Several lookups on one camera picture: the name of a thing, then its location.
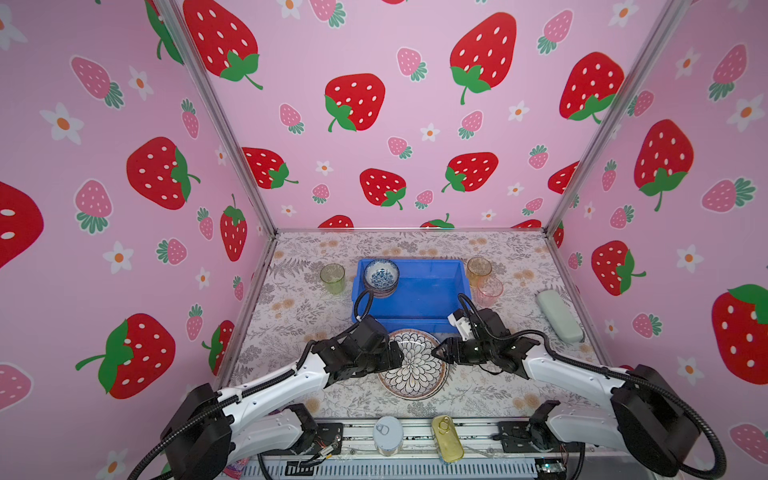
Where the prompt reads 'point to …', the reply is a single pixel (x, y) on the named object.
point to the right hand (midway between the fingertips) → (435, 355)
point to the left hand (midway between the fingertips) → (396, 360)
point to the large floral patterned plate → (422, 374)
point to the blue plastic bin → (427, 292)
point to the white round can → (388, 435)
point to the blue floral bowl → (381, 274)
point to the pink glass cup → (488, 291)
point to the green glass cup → (332, 276)
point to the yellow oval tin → (448, 441)
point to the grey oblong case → (560, 316)
